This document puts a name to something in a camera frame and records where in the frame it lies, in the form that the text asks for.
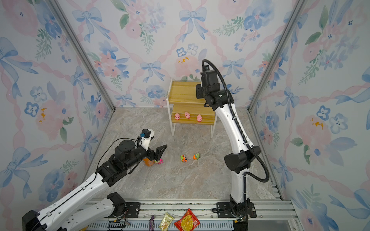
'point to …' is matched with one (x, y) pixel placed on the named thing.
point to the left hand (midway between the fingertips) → (159, 139)
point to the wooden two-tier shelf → (184, 108)
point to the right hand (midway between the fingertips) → (204, 86)
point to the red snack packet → (188, 222)
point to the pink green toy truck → (160, 161)
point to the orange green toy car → (183, 159)
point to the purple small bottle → (151, 223)
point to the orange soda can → (148, 162)
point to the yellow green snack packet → (165, 222)
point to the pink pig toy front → (177, 116)
